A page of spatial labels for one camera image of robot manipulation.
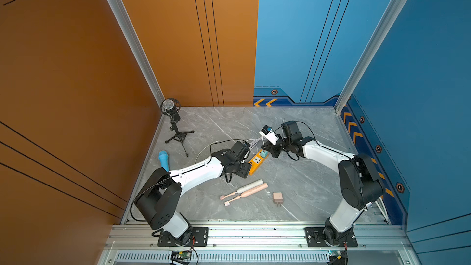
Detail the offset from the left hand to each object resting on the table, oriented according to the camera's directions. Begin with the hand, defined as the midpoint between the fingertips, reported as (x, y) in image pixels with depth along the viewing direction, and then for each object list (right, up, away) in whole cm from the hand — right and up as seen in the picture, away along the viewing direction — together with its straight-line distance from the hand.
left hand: (244, 164), depth 88 cm
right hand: (+10, +9, +4) cm, 14 cm away
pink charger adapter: (+15, -14, -5) cm, 21 cm away
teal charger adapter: (+10, +5, +3) cm, 11 cm away
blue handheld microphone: (-41, +1, +6) cm, 42 cm away
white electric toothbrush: (-1, -11, -3) cm, 11 cm away
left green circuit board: (-25, -32, -16) cm, 43 cm away
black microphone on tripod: (-35, +28, 0) cm, 45 cm away
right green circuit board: (+37, -32, -16) cm, 51 cm away
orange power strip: (+7, +1, +5) cm, 9 cm away
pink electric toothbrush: (+2, -12, -4) cm, 13 cm away
